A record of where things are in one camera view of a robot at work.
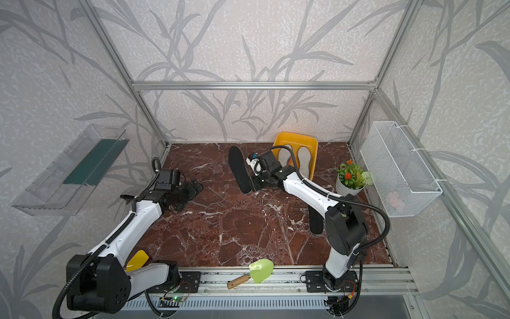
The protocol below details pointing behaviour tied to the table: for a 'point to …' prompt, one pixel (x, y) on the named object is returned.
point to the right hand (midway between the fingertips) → (250, 180)
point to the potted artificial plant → (350, 179)
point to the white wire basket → (398, 177)
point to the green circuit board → (178, 298)
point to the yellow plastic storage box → (286, 145)
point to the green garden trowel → (259, 270)
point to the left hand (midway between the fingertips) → (198, 190)
